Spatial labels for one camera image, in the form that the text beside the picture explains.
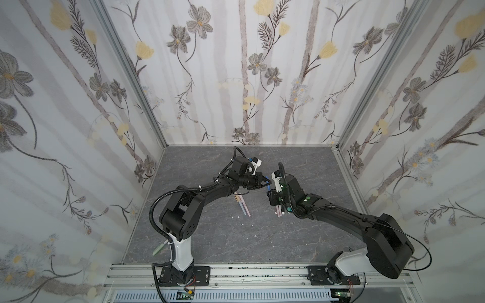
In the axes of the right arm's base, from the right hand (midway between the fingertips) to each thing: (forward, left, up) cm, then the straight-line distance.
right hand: (264, 188), depth 85 cm
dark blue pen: (+1, -2, -1) cm, 2 cm away
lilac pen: (0, +10, -14) cm, 17 cm away
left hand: (+4, -2, +2) cm, 5 cm away
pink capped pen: (-5, -8, -13) cm, 16 cm away
